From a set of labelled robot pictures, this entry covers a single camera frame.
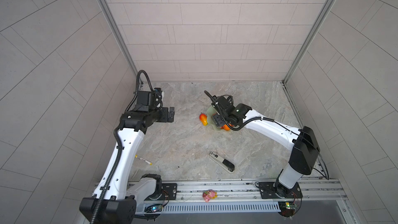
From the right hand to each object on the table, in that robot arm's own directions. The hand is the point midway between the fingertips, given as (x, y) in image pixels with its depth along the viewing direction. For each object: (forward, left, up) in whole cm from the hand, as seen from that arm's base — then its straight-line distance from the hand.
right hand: (219, 115), depth 84 cm
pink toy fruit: (-35, +9, -9) cm, 37 cm away
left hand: (-2, +26, +11) cm, 28 cm away
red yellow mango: (+4, +9, -8) cm, 13 cm away
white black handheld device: (-24, -2, -9) cm, 25 cm away
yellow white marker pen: (-18, +42, -10) cm, 46 cm away
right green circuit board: (-42, -26, -14) cm, 51 cm away
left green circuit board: (-38, +32, -9) cm, 51 cm away
